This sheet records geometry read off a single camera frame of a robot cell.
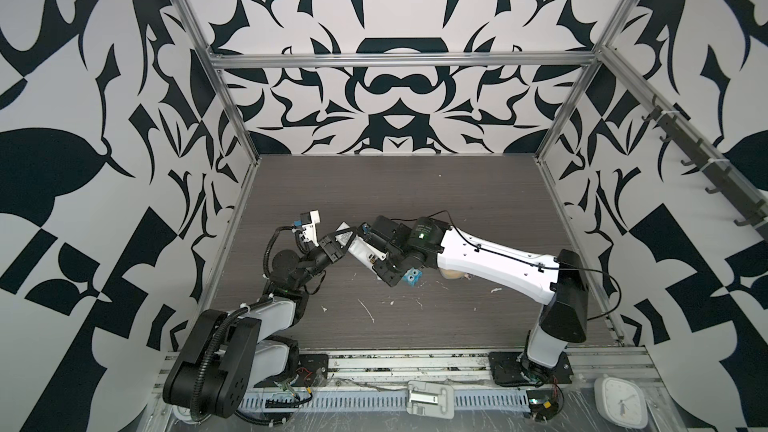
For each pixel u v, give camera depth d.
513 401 0.71
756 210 0.50
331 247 0.70
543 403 0.71
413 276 0.89
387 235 0.56
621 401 0.68
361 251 0.75
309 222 0.74
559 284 0.43
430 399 0.69
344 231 0.76
